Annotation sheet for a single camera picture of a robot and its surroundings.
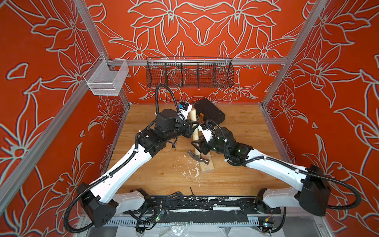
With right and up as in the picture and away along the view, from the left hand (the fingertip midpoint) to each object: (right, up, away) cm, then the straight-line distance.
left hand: (197, 121), depth 66 cm
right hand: (-1, -9, +8) cm, 12 cm away
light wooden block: (+5, -27, +17) cm, 32 cm away
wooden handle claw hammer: (+1, -18, +9) cm, 20 cm away
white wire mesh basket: (-58, +28, +26) cm, 69 cm away
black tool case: (+10, +7, +45) cm, 46 cm away
